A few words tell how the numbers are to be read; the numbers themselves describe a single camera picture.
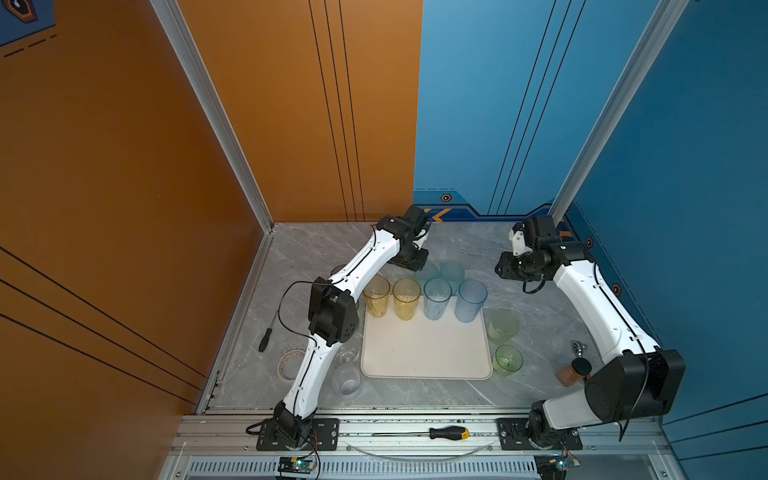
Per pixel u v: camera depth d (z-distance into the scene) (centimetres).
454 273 93
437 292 94
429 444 73
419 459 70
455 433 73
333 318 58
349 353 87
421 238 80
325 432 74
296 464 71
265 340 89
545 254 56
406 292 85
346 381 82
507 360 85
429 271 96
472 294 88
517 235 75
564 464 69
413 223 74
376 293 89
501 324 91
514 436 72
